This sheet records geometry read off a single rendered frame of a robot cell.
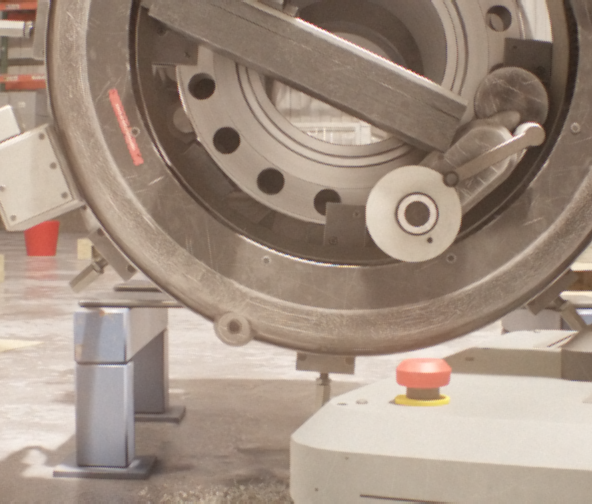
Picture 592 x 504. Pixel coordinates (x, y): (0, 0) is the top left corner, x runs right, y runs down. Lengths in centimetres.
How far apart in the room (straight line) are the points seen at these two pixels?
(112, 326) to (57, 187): 37
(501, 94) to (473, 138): 8
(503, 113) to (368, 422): 70
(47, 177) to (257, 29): 31
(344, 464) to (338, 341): 62
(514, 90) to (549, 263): 22
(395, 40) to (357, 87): 81
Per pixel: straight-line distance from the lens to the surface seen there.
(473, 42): 158
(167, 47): 157
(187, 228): 143
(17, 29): 162
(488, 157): 143
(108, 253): 157
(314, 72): 141
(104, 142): 145
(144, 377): 229
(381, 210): 142
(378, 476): 83
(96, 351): 181
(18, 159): 150
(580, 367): 100
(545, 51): 159
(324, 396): 157
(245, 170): 155
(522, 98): 150
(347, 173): 155
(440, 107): 142
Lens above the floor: 40
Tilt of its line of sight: 2 degrees down
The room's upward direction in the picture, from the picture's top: straight up
